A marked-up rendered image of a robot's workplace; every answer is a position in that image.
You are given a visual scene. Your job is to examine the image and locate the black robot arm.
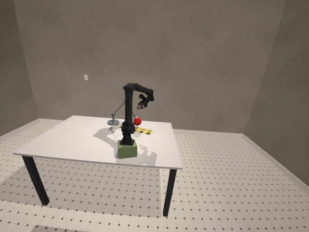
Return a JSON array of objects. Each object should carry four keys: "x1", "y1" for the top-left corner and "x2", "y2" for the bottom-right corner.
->
[{"x1": 120, "y1": 83, "x2": 154, "y2": 145}]

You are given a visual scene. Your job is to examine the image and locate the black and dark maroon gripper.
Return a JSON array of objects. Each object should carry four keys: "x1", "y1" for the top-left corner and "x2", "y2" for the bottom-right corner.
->
[{"x1": 137, "y1": 100, "x2": 149, "y2": 109}]

